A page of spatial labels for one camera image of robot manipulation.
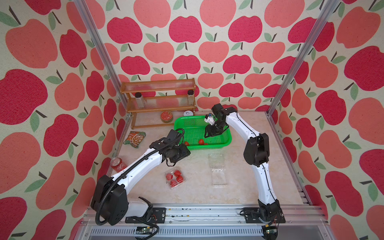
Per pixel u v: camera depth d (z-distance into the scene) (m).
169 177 0.84
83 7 0.69
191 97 1.01
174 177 0.88
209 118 0.92
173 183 0.81
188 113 1.11
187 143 1.00
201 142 1.01
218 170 0.88
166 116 1.13
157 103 1.19
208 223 0.73
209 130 0.86
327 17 0.72
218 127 0.84
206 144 1.01
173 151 0.62
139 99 0.98
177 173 0.86
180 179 0.83
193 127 1.11
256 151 0.61
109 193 0.40
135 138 1.03
